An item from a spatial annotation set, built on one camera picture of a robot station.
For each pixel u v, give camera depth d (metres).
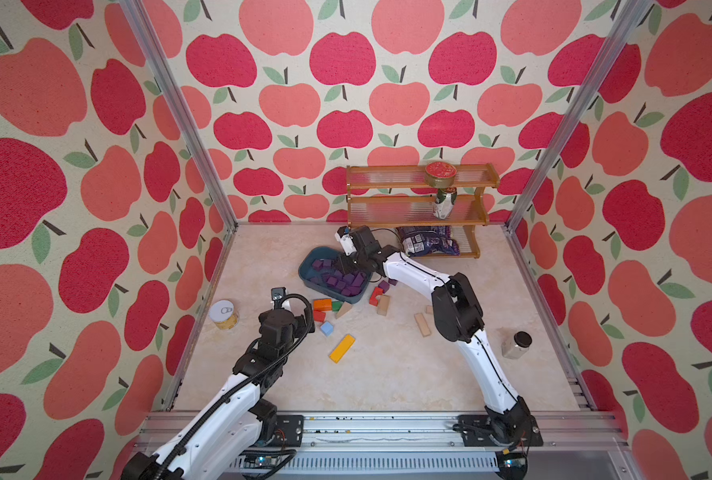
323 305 0.96
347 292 0.98
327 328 0.91
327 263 1.04
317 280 1.03
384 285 1.01
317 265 1.04
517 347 0.80
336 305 0.96
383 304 0.97
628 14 0.69
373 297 0.99
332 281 1.01
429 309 0.63
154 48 0.75
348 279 1.01
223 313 0.90
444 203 0.96
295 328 0.66
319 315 0.96
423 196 1.13
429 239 1.05
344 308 0.96
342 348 0.88
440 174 0.91
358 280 1.01
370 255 0.80
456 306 0.63
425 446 0.73
